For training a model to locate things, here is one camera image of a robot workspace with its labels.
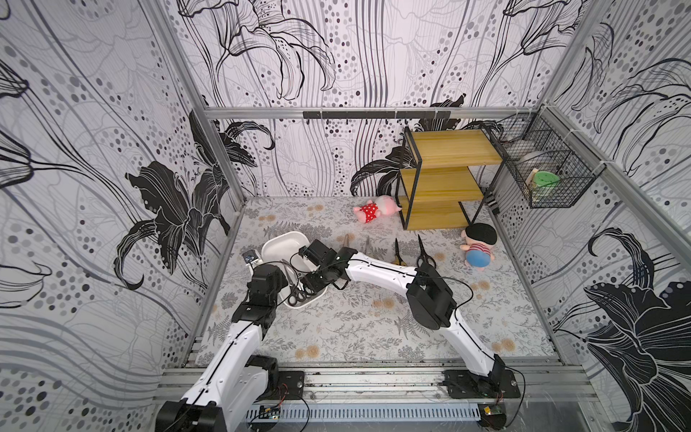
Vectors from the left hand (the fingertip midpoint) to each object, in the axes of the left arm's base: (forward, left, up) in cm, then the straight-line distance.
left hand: (276, 271), depth 85 cm
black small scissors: (-5, -6, -8) cm, 11 cm away
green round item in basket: (+22, -82, +24) cm, 88 cm away
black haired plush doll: (+16, -70, -1) cm, 72 cm away
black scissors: (+12, -51, -8) cm, 53 cm away
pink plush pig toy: (+33, -35, -2) cm, 48 cm away
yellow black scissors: (+11, -41, -8) cm, 43 cm away
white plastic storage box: (+9, 0, +1) cm, 9 cm away
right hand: (+1, -11, -7) cm, 13 cm away
